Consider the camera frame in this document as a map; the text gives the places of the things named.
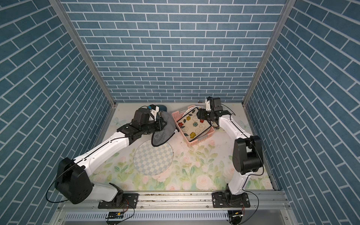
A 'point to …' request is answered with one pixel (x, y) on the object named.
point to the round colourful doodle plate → (189, 110)
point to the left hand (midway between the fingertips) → (170, 123)
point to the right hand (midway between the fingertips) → (201, 114)
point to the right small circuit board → (235, 216)
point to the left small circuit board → (115, 215)
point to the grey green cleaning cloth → (161, 137)
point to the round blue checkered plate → (153, 161)
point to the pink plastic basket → (176, 116)
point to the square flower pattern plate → (192, 126)
